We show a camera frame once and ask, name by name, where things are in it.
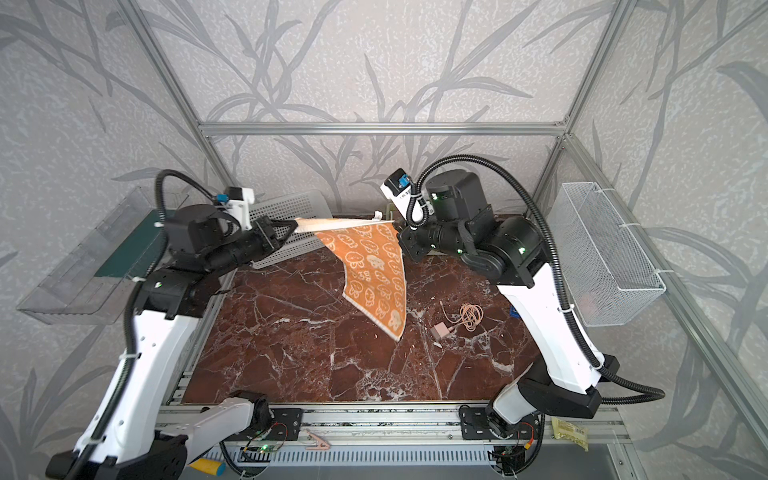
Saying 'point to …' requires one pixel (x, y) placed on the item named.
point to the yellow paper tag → (565, 430)
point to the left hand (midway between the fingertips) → (301, 217)
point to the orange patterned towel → (372, 255)
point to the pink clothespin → (322, 445)
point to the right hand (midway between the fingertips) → (400, 212)
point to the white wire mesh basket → (609, 273)
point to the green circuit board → (267, 448)
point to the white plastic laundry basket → (302, 205)
